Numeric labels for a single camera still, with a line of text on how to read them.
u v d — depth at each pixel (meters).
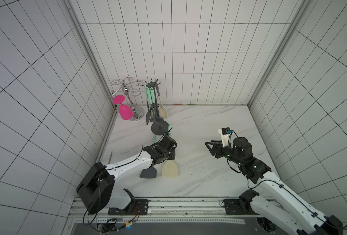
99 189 0.41
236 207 0.71
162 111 0.97
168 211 0.73
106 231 0.62
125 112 0.95
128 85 0.93
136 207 0.72
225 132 0.65
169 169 0.82
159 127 1.04
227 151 0.66
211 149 0.69
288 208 0.44
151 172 0.84
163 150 0.64
